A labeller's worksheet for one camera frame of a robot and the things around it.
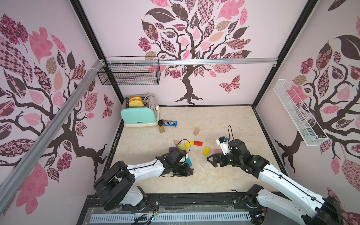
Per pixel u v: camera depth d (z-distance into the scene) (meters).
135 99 0.98
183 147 0.93
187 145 0.96
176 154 0.68
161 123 0.97
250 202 0.65
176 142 0.96
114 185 0.42
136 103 0.96
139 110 0.97
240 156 0.58
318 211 0.39
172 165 0.67
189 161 0.90
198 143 0.98
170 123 1.07
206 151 0.93
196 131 1.03
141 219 0.72
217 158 0.68
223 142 0.70
